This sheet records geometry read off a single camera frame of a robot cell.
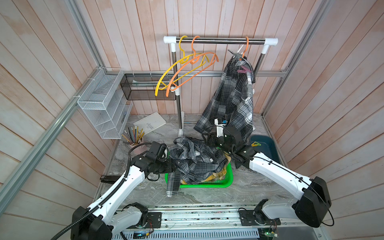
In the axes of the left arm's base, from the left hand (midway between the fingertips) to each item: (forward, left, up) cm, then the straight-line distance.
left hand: (171, 169), depth 78 cm
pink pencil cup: (+23, +27, -2) cm, 35 cm away
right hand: (+15, -18, +12) cm, 27 cm away
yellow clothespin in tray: (+24, -56, -11) cm, 62 cm away
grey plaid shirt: (+5, -12, 0) cm, 13 cm away
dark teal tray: (+22, -63, -11) cm, 68 cm away
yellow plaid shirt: (-1, -26, -5) cm, 27 cm away
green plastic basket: (-6, -29, -4) cm, 30 cm away
